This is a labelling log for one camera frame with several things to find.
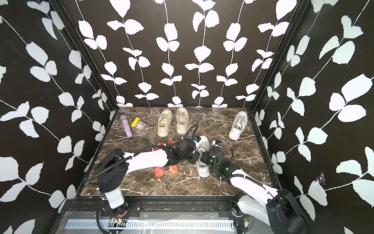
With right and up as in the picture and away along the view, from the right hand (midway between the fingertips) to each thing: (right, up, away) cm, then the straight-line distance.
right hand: (200, 151), depth 85 cm
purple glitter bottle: (-57, +20, +24) cm, 65 cm away
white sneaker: (+1, -9, -7) cm, 11 cm away
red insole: (-16, -12, +3) cm, 20 cm away
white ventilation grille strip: (-26, -33, -15) cm, 44 cm away
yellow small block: (-49, +17, +26) cm, 58 cm away
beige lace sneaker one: (-24, +20, +20) cm, 38 cm away
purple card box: (-45, +14, +23) cm, 52 cm away
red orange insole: (-25, -12, +1) cm, 28 cm away
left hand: (0, 0, 0) cm, 0 cm away
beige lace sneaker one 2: (-12, +18, +22) cm, 31 cm away
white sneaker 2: (+29, +16, +16) cm, 37 cm away
